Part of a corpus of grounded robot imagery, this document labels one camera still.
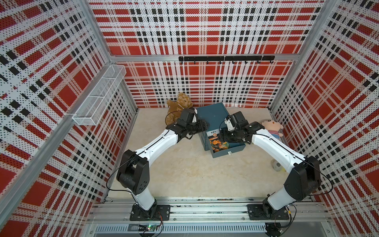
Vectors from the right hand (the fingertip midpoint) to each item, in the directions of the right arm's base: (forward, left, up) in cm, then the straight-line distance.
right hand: (225, 137), depth 83 cm
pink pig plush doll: (+15, -37, -11) cm, 41 cm away
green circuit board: (-41, +38, -15) cm, 58 cm away
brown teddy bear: (+33, +34, -10) cm, 48 cm away
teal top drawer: (-9, -3, +4) cm, 10 cm away
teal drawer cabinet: (+14, +6, +5) cm, 16 cm away
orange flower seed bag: (0, +6, -1) cm, 6 cm away
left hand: (+6, +10, +3) cm, 13 cm away
